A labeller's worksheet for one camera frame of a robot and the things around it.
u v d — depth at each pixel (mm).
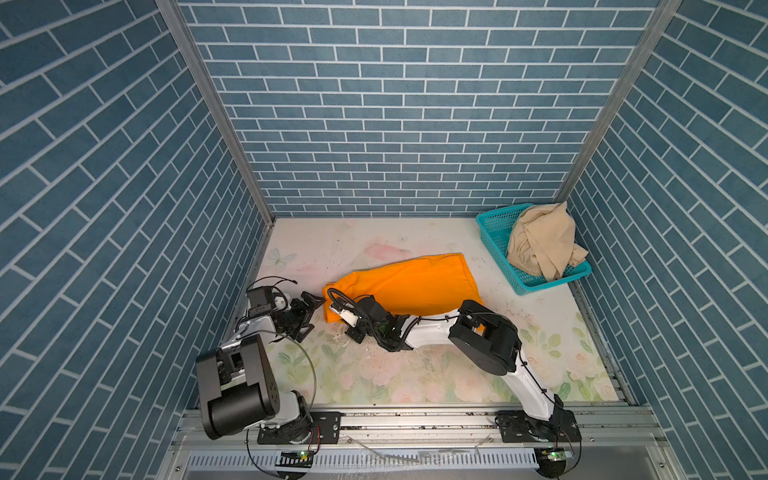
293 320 804
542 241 990
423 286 994
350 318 793
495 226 1130
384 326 735
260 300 736
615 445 755
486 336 566
